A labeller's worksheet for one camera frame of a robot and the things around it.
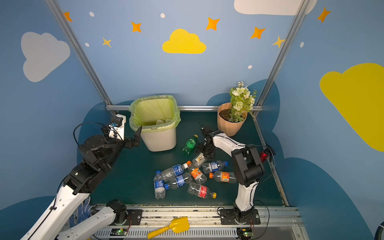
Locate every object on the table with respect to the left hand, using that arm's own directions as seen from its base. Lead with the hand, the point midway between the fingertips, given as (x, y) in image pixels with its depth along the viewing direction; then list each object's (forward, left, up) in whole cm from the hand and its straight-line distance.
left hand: (130, 123), depth 62 cm
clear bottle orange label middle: (-7, -29, -35) cm, 46 cm away
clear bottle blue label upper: (-6, -17, -35) cm, 39 cm away
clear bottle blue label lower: (-11, -20, -35) cm, 42 cm away
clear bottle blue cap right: (-3, -38, -35) cm, 52 cm away
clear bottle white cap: (+1, -30, -35) cm, 46 cm away
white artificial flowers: (+29, -56, -12) cm, 65 cm away
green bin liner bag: (+29, 0, -23) cm, 37 cm away
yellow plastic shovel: (-31, -20, -39) cm, 54 cm away
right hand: (+6, -32, -36) cm, 48 cm away
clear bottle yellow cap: (-17, -32, -35) cm, 50 cm away
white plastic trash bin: (+12, -9, -31) cm, 34 cm away
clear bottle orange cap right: (-9, -45, -35) cm, 57 cm away
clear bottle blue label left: (-14, -9, -35) cm, 39 cm away
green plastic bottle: (+14, -25, -37) cm, 47 cm away
